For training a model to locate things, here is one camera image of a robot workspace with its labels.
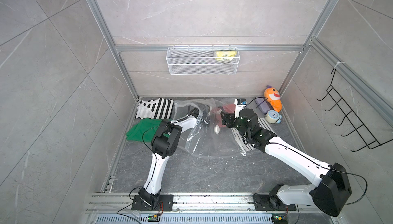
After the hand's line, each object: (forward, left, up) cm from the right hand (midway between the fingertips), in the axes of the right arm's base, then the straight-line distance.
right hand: (228, 112), depth 79 cm
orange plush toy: (+29, -39, -18) cm, 52 cm away
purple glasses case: (+24, -33, -22) cm, 46 cm away
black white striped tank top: (+23, +45, -23) cm, 55 cm away
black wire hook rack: (-23, -52, +8) cm, 57 cm away
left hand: (+8, +1, -18) cm, 19 cm away
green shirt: (+3, +52, -21) cm, 56 cm away
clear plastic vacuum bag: (-10, +8, -10) cm, 17 cm away
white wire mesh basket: (+41, +14, +5) cm, 43 cm away
